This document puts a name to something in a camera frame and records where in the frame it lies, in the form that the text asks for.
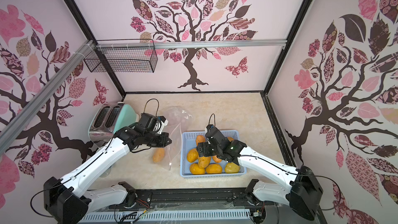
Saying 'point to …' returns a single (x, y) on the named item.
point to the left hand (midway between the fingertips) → (170, 145)
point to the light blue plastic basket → (188, 142)
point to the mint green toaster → (107, 118)
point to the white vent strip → (174, 216)
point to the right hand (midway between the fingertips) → (202, 146)
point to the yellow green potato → (230, 167)
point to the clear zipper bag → (167, 157)
